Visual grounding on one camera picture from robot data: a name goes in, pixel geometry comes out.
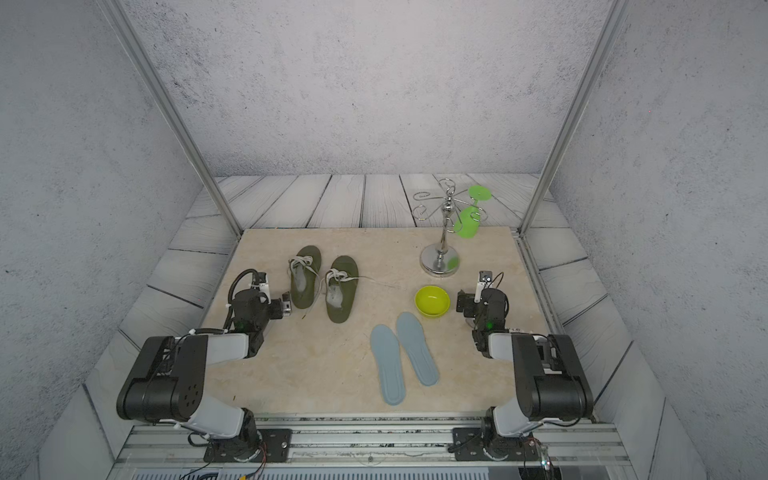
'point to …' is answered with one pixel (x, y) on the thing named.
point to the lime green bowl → (432, 301)
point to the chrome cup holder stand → (439, 260)
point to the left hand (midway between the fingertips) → (276, 292)
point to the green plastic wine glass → (467, 223)
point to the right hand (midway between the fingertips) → (481, 289)
